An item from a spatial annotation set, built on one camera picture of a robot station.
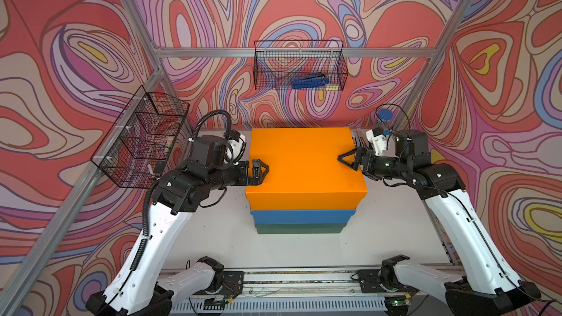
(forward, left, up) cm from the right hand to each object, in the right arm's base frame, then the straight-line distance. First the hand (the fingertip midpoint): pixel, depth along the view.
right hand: (346, 168), depth 66 cm
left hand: (-1, +26, +3) cm, 27 cm away
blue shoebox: (-9, +14, -14) cm, 21 cm away
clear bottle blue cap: (+44, -33, -18) cm, 58 cm away
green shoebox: (-9, +14, -24) cm, 29 cm away
